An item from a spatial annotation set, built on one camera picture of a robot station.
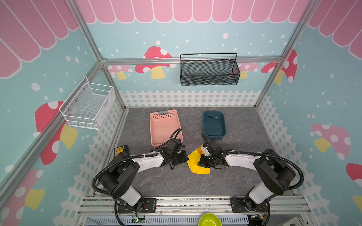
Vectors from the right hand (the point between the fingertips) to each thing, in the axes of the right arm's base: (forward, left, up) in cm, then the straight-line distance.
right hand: (196, 163), depth 88 cm
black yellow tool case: (+8, +50, +1) cm, 51 cm away
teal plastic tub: (+29, -15, 0) cm, 33 cm away
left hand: (+1, +5, +2) cm, 5 cm away
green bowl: (-29, -5, 0) cm, 29 cm away
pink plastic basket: (+29, +23, +1) cm, 37 cm away
